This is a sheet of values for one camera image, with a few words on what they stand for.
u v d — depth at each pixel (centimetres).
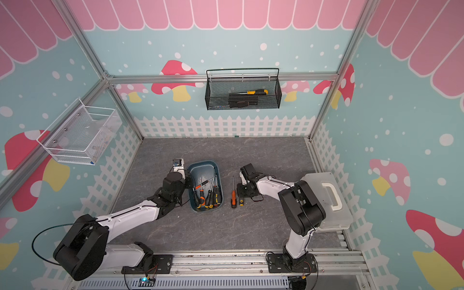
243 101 87
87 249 42
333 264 76
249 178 76
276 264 74
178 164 74
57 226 41
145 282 73
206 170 92
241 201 91
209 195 90
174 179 65
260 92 91
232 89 97
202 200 89
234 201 90
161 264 74
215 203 87
